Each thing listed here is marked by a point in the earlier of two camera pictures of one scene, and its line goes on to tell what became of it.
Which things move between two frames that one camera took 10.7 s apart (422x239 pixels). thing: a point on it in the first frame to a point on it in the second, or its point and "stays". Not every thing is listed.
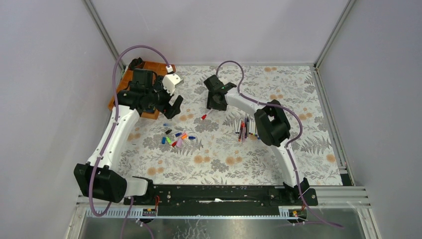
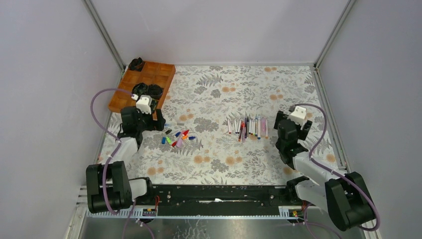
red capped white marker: [203, 117] to [230, 132]
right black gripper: [210, 104] to [303, 133]
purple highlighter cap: [179, 143] stays
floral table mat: [229, 117] stays
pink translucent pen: [243, 128] stays
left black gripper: [170, 111] to [158, 124]
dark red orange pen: [242, 125] stays
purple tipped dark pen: [246, 127] stays
